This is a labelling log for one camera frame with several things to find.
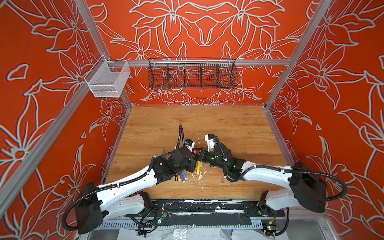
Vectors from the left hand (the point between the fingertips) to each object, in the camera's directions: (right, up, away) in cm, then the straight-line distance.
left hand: (196, 158), depth 75 cm
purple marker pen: (-8, -13, +8) cm, 17 cm away
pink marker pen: (-1, +4, -1) cm, 4 cm away
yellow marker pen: (+2, -8, +11) cm, 14 cm away
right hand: (-5, +4, -1) cm, 6 cm away
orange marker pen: (-10, -13, +8) cm, 18 cm away
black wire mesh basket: (-2, +51, +22) cm, 56 cm away
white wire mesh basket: (-57, +46, +18) cm, 75 cm away
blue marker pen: (-7, -12, +8) cm, 16 cm away
